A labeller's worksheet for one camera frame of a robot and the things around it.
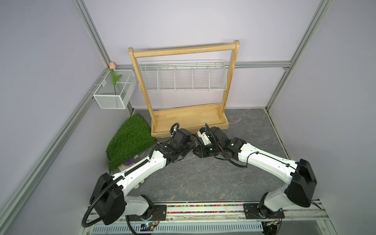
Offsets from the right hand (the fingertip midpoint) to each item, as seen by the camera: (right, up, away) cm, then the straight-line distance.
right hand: (194, 151), depth 77 cm
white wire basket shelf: (-8, +47, +21) cm, 52 cm away
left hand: (+1, +4, +3) cm, 5 cm away
